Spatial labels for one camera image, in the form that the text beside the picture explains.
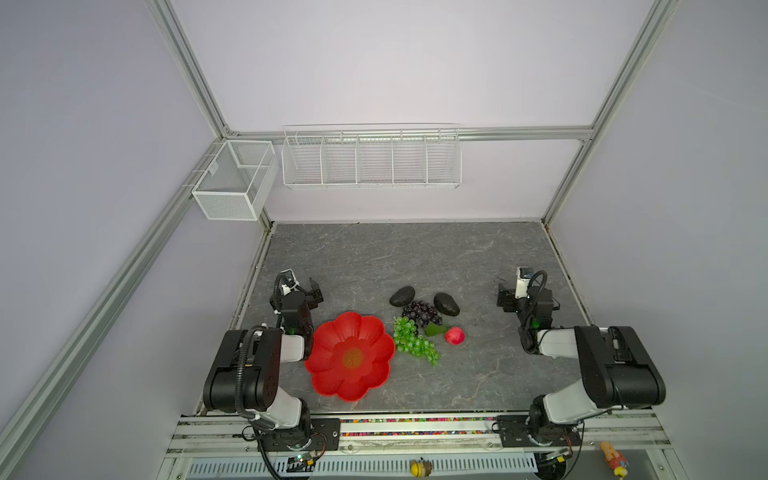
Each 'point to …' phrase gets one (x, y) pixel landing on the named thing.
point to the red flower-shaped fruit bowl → (350, 354)
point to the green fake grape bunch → (407, 340)
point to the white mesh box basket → (238, 181)
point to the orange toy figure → (615, 459)
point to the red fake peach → (455, 335)
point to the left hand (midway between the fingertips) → (298, 284)
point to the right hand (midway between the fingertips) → (517, 286)
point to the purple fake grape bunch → (423, 313)
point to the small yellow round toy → (421, 468)
